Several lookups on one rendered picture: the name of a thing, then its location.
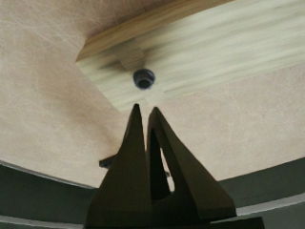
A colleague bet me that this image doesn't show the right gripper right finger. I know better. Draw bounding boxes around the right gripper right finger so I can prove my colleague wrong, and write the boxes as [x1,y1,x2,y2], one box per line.
[146,106,237,227]

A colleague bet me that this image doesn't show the wooden rail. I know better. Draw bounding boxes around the wooden rail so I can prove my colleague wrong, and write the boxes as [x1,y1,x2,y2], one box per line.
[83,0,198,49]

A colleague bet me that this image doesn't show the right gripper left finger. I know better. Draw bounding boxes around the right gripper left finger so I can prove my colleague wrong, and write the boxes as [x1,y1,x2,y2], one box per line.
[85,103,153,226]

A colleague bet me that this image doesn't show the light wooden slat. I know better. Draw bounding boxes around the light wooden slat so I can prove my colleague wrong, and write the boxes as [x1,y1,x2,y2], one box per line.
[75,0,305,114]

